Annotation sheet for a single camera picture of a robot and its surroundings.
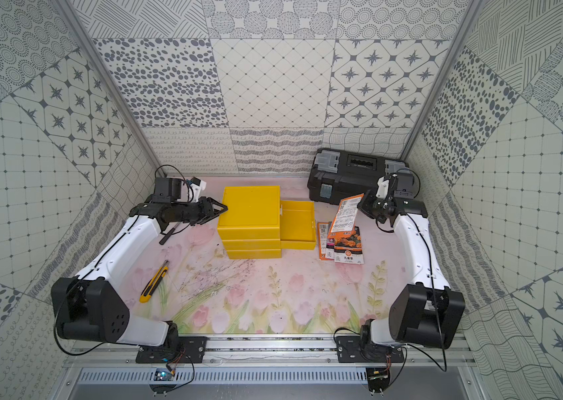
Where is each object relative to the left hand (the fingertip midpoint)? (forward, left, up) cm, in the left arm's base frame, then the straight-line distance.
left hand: (221, 206), depth 82 cm
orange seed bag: (+3, -36, -21) cm, 42 cm away
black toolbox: (+21, -41, -5) cm, 47 cm away
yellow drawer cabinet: (-8, -11, 0) cm, 14 cm away
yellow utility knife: (-19, +25, -21) cm, 38 cm away
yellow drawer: (+9, -26, -23) cm, 36 cm away
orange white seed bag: (-2, -41, -5) cm, 42 cm away
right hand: (+1, -46, -1) cm, 46 cm away
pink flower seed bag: (-3, -38, -22) cm, 44 cm away
